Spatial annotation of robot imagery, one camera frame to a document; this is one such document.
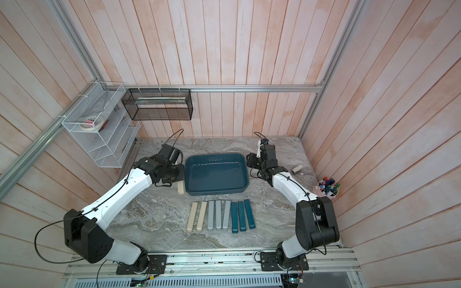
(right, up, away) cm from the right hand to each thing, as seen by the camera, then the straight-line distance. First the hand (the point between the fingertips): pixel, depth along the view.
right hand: (249, 155), depth 91 cm
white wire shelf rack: (-65, +4, -13) cm, 66 cm away
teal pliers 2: (-4, -30, -5) cm, 31 cm away
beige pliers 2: (-24, -26, -5) cm, 35 cm away
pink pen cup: (+36, -15, -8) cm, 40 cm away
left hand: (-32, -10, -9) cm, 35 cm away
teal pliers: (-8, -31, -7) cm, 33 cm away
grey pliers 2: (-16, -29, -7) cm, 33 cm away
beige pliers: (-32, -14, -13) cm, 37 cm away
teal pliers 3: (0, -29, -5) cm, 29 cm away
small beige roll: (+29, -8, +10) cm, 31 cm away
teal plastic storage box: (-18, -11, +14) cm, 25 cm away
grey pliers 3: (-12, -30, -7) cm, 33 cm away
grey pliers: (-19, -29, -7) cm, 35 cm away
